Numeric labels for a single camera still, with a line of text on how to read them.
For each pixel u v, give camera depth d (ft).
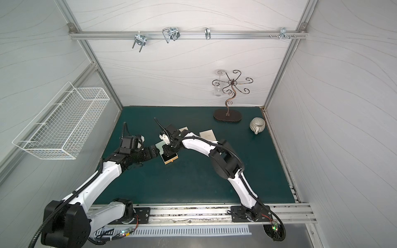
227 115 3.76
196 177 2.84
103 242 2.17
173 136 2.40
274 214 2.33
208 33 2.57
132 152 2.12
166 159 2.92
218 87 3.41
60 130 2.25
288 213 2.52
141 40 2.59
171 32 2.50
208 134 3.30
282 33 2.52
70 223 1.27
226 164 1.79
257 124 3.53
